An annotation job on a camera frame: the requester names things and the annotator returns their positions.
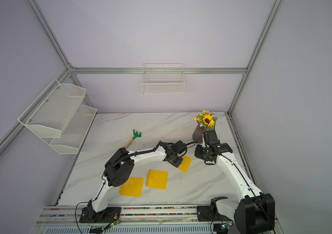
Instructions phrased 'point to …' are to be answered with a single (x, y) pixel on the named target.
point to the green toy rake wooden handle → (135, 135)
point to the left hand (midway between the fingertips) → (175, 161)
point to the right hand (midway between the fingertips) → (198, 155)
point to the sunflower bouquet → (205, 117)
